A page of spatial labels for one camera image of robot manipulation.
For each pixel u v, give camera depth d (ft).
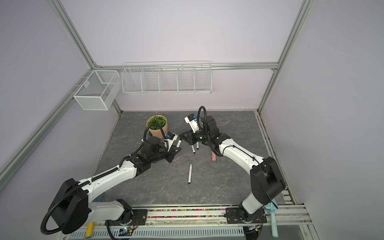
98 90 3.17
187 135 2.41
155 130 3.14
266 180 1.44
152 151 2.10
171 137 2.32
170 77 3.20
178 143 2.59
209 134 2.11
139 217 2.42
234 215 2.42
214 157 3.06
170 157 2.38
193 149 3.22
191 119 2.35
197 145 3.26
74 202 1.33
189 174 2.85
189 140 2.33
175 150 2.42
